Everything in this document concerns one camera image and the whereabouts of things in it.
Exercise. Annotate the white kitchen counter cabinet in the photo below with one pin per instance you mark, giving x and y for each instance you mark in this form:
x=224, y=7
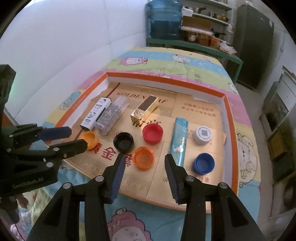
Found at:
x=278, y=121

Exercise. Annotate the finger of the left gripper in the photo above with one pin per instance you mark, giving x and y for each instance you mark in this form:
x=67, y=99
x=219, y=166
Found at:
x=51, y=134
x=59, y=152

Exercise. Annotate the green metal table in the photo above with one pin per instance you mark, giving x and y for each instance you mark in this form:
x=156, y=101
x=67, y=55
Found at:
x=193, y=46

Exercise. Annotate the orange rimmed cardboard tray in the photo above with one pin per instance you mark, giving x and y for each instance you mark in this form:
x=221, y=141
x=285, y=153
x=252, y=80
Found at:
x=163, y=115

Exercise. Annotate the light orange bottle cap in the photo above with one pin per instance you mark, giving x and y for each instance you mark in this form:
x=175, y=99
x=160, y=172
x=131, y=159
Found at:
x=90, y=138

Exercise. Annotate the brown cardboard box on shelf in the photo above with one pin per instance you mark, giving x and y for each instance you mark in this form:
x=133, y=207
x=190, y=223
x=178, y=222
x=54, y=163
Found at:
x=193, y=22

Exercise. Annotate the gold rectangular box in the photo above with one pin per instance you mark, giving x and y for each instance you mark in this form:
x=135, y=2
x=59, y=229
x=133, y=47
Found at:
x=142, y=112

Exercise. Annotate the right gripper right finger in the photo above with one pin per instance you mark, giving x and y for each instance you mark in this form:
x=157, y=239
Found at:
x=230, y=220

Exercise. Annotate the white Hello Kitty box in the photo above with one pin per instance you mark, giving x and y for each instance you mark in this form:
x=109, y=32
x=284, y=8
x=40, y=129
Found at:
x=89, y=122

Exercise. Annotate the colourful cartoon bed quilt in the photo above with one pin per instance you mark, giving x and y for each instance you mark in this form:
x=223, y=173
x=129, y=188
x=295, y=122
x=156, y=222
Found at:
x=129, y=218

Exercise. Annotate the blue water jug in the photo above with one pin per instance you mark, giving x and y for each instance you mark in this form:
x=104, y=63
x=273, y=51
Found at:
x=163, y=19

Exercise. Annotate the red bottle cap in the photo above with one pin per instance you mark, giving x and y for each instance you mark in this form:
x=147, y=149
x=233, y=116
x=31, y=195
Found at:
x=152, y=133

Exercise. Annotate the clear floral lip gloss box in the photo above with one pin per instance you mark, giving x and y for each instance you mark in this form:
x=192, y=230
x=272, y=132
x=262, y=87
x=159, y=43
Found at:
x=111, y=115

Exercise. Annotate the blue bottle cap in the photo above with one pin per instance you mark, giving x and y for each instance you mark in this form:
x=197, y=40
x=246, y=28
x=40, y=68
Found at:
x=203, y=164

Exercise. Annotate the black bottle cap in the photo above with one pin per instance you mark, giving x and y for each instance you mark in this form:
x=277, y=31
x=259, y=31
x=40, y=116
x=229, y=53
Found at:
x=123, y=142

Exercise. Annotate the light blue floral lighter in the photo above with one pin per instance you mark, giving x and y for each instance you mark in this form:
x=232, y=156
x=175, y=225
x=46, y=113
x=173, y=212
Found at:
x=179, y=141

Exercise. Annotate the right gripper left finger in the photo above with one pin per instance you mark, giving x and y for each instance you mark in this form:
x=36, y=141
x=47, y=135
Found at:
x=60, y=218

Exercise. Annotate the wall shelf with pots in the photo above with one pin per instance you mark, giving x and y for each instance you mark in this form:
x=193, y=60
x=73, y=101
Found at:
x=206, y=19

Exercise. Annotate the dark green refrigerator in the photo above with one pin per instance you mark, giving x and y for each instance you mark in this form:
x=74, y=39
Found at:
x=253, y=41

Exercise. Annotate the white QR code cap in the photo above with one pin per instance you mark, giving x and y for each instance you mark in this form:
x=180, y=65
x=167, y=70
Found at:
x=202, y=135

